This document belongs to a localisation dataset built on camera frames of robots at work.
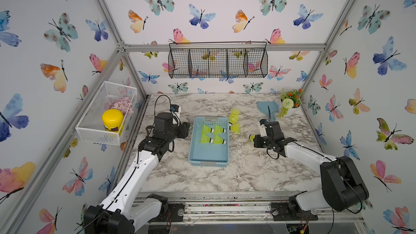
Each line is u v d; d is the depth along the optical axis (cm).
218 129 99
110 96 80
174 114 66
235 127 101
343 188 43
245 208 76
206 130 99
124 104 69
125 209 39
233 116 104
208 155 91
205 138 95
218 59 98
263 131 77
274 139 70
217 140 94
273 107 114
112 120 63
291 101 98
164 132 57
